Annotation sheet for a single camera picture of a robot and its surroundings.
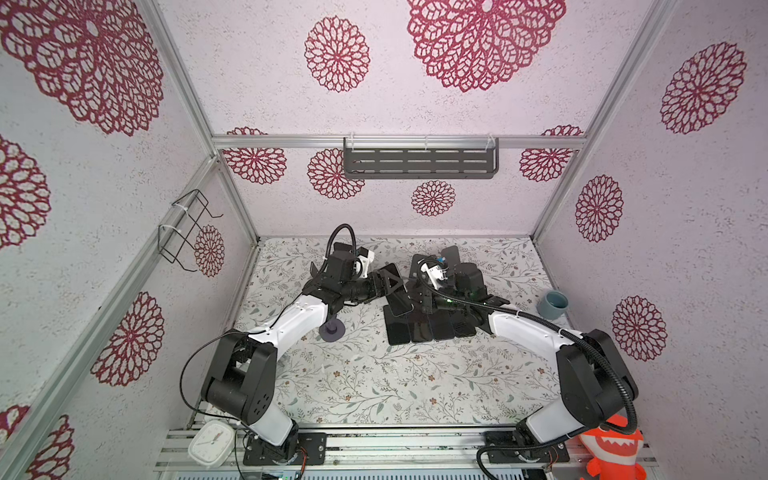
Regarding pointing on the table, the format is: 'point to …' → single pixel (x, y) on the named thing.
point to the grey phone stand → (332, 330)
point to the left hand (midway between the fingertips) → (393, 289)
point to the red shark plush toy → (615, 454)
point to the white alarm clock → (213, 445)
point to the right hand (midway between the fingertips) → (406, 292)
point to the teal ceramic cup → (553, 305)
